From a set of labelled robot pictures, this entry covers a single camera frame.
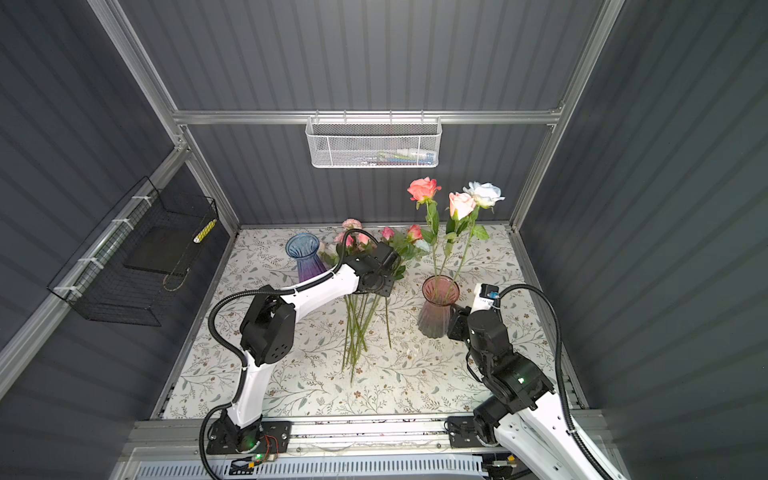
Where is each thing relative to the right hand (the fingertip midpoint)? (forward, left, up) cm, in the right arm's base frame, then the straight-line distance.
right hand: (460, 309), depth 73 cm
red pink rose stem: (+34, +12, -16) cm, 39 cm away
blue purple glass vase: (+22, +44, -1) cm, 49 cm away
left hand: (+17, +20, -14) cm, 29 cm away
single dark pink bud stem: (+41, +19, -15) cm, 48 cm away
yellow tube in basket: (+20, +69, +8) cm, 73 cm away
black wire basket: (+19, +82, +10) cm, 85 cm away
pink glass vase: (+8, +4, -4) cm, 10 cm away
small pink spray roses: (+12, +28, -19) cm, 36 cm away
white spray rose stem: (+35, +7, -16) cm, 39 cm away
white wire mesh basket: (+68, +24, +7) cm, 72 cm away
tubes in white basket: (+47, +14, +13) cm, 51 cm away
